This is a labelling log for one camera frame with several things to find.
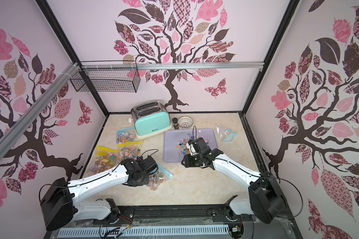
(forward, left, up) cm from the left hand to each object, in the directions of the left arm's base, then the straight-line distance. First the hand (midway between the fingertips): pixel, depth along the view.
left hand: (141, 184), depth 79 cm
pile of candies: (+26, -23, -4) cm, 35 cm away
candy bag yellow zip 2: (+17, +26, -3) cm, 31 cm away
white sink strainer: (+47, -25, -2) cm, 53 cm away
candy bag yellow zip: (+22, +12, -2) cm, 26 cm away
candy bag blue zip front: (+34, -55, -2) cm, 65 cm away
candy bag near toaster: (+35, +18, -2) cm, 40 cm away
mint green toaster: (+38, -2, +12) cm, 40 cm away
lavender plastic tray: (+31, -18, -4) cm, 36 cm away
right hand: (+11, -24, +5) cm, 26 cm away
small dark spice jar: (+42, -18, +4) cm, 46 cm away
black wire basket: (+59, +25, +30) cm, 71 cm away
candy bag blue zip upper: (+5, -8, -4) cm, 10 cm away
